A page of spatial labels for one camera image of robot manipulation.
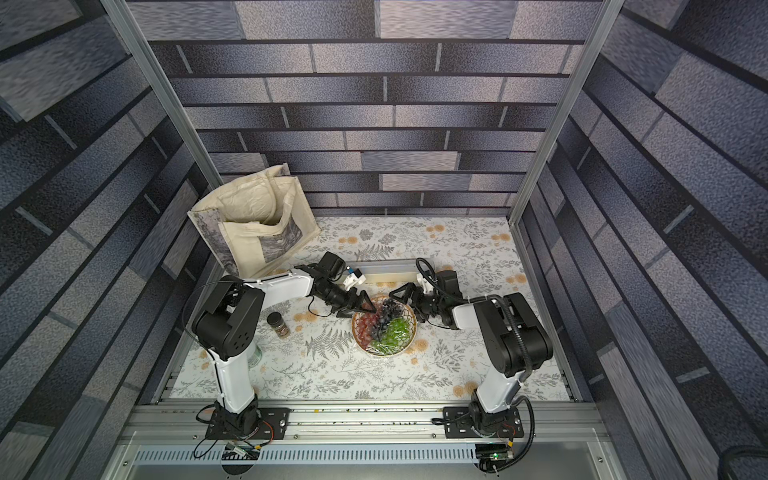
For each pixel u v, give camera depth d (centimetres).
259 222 83
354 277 90
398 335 85
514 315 56
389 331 87
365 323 87
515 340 44
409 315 90
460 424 73
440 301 76
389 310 90
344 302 83
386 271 103
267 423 73
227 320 51
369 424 76
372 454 77
